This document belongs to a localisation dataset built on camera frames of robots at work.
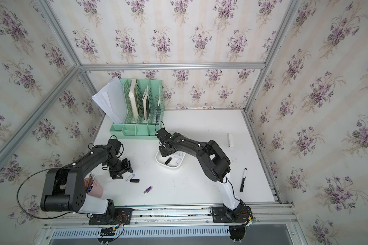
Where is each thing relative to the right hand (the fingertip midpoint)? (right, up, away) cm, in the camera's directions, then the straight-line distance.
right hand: (167, 151), depth 94 cm
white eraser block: (+41, +6, +3) cm, 42 cm away
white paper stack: (-36, +33, +3) cm, 49 cm away
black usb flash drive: (-17, -15, -9) cm, 25 cm away
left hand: (-20, -11, -9) cm, 24 cm away
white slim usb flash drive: (+7, -6, -3) cm, 10 cm away
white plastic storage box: (+4, -6, -2) cm, 7 cm away
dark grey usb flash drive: (+1, -6, -2) cm, 6 cm away
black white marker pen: (+44, -14, -10) cm, 48 cm away
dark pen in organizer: (-9, +28, +20) cm, 35 cm away
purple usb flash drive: (-9, -19, -13) cm, 24 cm away
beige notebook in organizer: (-15, +31, +6) cm, 35 cm away
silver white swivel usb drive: (-20, -14, -8) cm, 26 cm away
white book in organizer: (-21, +35, -1) cm, 41 cm away
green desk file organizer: (-27, +14, +10) cm, 32 cm away
